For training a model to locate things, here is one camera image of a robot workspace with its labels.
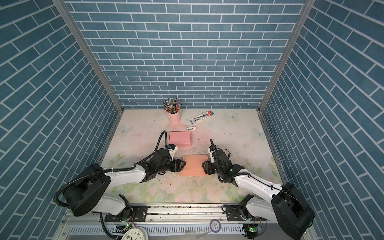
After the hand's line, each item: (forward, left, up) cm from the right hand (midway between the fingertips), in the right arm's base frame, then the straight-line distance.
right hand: (204, 162), depth 86 cm
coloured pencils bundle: (+38, +26, +5) cm, 47 cm away
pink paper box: (+17, +17, -2) cm, 24 cm away
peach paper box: (-3, +6, 0) cm, 7 cm away
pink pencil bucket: (+32, +24, +1) cm, 40 cm away
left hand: (-1, +13, -1) cm, 13 cm away
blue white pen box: (+39, +6, -4) cm, 40 cm away
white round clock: (-35, +28, -1) cm, 45 cm away
